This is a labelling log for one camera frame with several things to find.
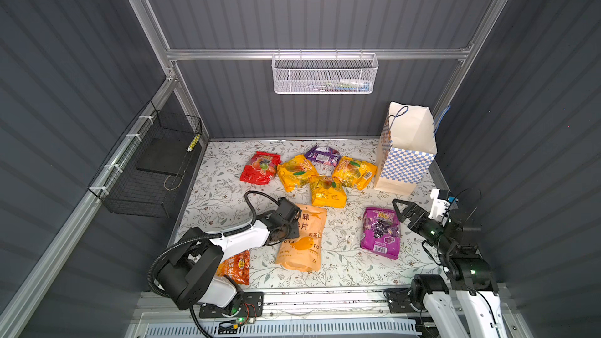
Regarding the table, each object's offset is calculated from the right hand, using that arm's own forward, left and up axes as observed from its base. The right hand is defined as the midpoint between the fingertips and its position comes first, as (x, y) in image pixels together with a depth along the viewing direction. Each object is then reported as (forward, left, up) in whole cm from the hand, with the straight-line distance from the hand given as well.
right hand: (405, 208), depth 71 cm
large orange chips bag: (-8, +32, -17) cm, 37 cm away
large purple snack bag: (-1, +4, -16) cm, 16 cm away
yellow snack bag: (+27, +36, -17) cm, 48 cm away
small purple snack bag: (+37, +22, -17) cm, 47 cm away
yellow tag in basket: (+22, +71, +7) cm, 74 cm away
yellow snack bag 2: (+14, +23, -13) cm, 30 cm away
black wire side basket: (+8, +82, +8) cm, 83 cm away
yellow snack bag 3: (+27, +10, -18) cm, 33 cm away
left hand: (+2, +35, -20) cm, 41 cm away
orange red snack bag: (-12, +55, -18) cm, 59 cm away
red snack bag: (+28, +51, -15) cm, 60 cm away
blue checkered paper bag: (+42, -18, -19) cm, 49 cm away
